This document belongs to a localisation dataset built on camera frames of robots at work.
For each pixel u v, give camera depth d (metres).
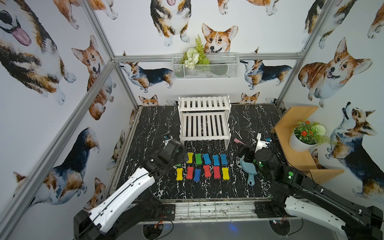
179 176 0.84
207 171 0.86
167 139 0.68
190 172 0.85
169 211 0.74
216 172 0.87
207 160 0.90
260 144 0.64
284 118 0.88
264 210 0.73
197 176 0.84
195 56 0.78
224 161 0.91
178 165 0.88
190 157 0.92
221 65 0.93
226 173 0.85
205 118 0.98
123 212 0.54
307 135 0.76
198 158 0.91
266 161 0.52
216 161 0.90
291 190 0.50
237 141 1.00
